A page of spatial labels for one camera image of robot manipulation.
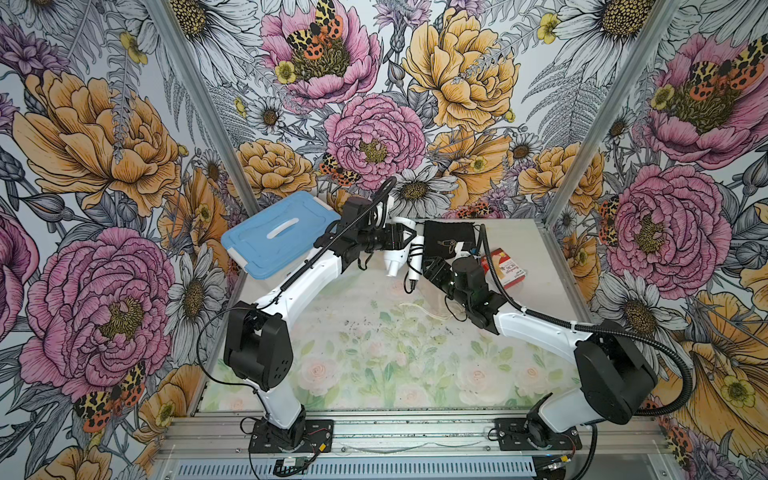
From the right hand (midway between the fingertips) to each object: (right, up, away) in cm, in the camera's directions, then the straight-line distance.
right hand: (422, 270), depth 86 cm
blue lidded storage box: (-45, +8, +7) cm, 47 cm away
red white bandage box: (+30, -2, +16) cm, 34 cm away
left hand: (-4, +8, -4) cm, 10 cm away
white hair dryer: (-3, +4, -3) cm, 6 cm away
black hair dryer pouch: (+10, +10, +29) cm, 32 cm away
